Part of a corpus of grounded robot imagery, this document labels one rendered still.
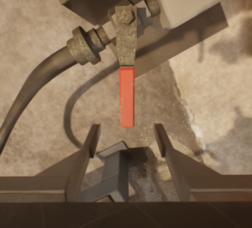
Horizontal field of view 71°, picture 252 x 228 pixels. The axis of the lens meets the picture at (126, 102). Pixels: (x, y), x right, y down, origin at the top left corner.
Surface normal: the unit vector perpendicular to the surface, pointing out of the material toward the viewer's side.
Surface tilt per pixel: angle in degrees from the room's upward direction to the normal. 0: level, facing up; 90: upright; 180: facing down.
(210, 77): 0
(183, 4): 0
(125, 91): 0
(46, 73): 23
